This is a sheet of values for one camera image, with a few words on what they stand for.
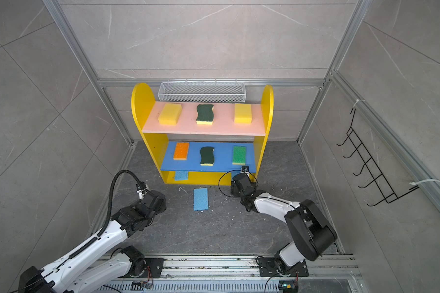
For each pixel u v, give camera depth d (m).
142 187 0.68
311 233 0.44
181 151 0.95
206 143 0.99
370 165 0.68
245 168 0.80
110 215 0.52
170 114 0.72
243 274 0.73
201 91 0.97
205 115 0.71
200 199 0.92
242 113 0.72
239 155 0.93
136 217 0.55
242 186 0.70
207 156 0.93
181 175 1.00
